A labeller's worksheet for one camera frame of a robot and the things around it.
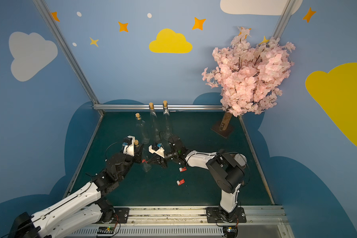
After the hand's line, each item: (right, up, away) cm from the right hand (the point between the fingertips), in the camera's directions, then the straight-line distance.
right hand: (150, 160), depth 80 cm
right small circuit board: (+42, -34, -7) cm, 55 cm away
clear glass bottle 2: (0, +18, +18) cm, 25 cm away
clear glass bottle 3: (-8, +20, +8) cm, 23 cm away
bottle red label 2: (+16, -14, +5) cm, 22 cm away
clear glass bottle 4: (-4, -4, +6) cm, 8 cm away
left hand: (-5, +10, -3) cm, 12 cm away
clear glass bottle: (+7, +13, +27) cm, 31 cm away
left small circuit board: (-21, -33, -7) cm, 40 cm away
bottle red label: (+18, -8, +11) cm, 22 cm away
